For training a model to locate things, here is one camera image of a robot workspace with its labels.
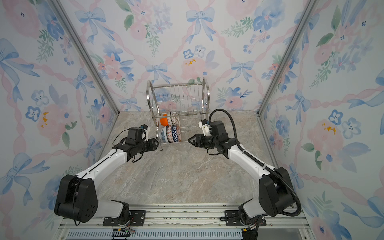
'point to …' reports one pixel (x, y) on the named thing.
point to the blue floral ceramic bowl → (164, 135)
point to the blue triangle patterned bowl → (169, 133)
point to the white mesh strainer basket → (176, 121)
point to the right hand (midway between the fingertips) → (190, 140)
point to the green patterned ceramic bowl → (170, 120)
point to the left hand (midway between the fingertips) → (156, 142)
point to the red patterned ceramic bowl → (179, 133)
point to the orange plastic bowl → (164, 121)
